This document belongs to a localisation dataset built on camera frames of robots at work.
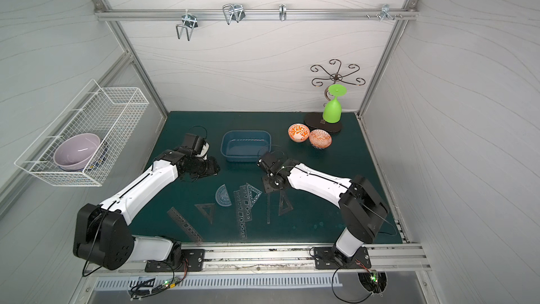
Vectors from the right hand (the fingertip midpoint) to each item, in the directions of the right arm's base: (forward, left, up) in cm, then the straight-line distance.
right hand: (270, 183), depth 86 cm
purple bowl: (-6, +60, +28) cm, 66 cm away
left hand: (+2, +22, +5) cm, 23 cm away
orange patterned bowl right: (+28, -24, -6) cm, 38 cm away
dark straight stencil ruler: (-17, +33, -6) cm, 38 cm away
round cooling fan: (-31, -38, -9) cm, 50 cm away
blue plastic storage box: (+24, +17, -8) cm, 30 cm away
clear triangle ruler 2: (-2, +8, -7) cm, 11 cm away
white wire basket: (+13, +60, +25) cm, 67 cm away
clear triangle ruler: (-7, -6, -7) cm, 11 cm away
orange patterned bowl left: (+33, -12, -6) cm, 35 cm away
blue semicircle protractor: (-4, +21, -6) cm, 23 cm away
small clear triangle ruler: (-12, +24, -6) cm, 27 cm away
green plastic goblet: (+28, -26, +16) cm, 42 cm away
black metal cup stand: (+43, -23, -8) cm, 50 cm away
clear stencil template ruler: (-10, +11, -6) cm, 16 cm away
